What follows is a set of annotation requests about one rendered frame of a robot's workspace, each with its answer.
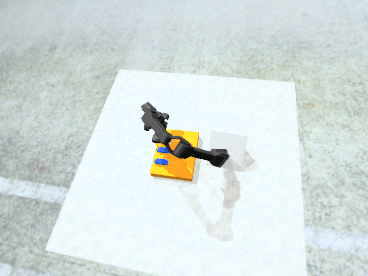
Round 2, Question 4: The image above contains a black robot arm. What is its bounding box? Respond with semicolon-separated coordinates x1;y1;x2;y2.
141;102;230;168

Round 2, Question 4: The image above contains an orange flat panel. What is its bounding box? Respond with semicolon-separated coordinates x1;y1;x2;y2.
150;129;199;182

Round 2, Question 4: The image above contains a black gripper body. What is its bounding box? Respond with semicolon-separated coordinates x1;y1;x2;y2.
152;113;169;144

